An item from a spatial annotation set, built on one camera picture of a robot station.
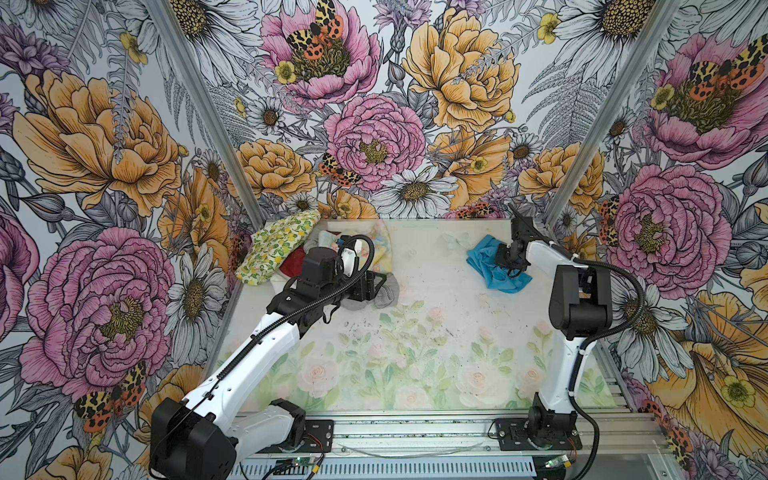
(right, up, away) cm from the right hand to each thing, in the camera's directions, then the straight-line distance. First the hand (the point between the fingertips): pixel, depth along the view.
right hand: (502, 266), depth 104 cm
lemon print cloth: (-75, +7, -7) cm, 76 cm away
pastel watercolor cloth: (-44, +14, +14) cm, 48 cm away
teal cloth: (-6, +3, +1) cm, 7 cm away
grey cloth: (-39, -9, -7) cm, 41 cm away
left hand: (-42, -3, -26) cm, 50 cm away
